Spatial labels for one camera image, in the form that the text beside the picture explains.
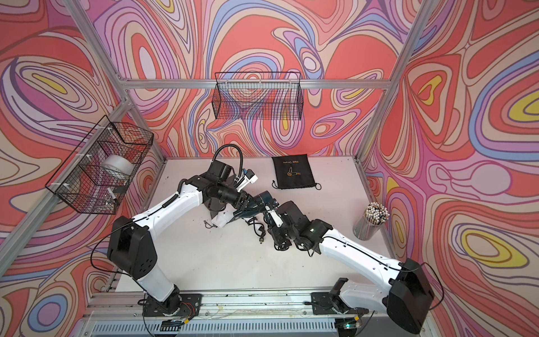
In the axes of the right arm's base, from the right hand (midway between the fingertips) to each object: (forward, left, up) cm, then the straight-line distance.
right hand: (274, 232), depth 79 cm
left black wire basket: (+19, +67, +14) cm, 71 cm away
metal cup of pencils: (+2, -36, -1) cm, 36 cm away
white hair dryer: (+11, +22, -6) cm, 25 cm away
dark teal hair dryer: (+5, +6, +11) cm, 13 cm away
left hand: (+7, +5, +8) cm, 12 cm away
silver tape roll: (+19, +56, +21) cm, 63 cm away
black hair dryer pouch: (+40, -12, -10) cm, 42 cm away
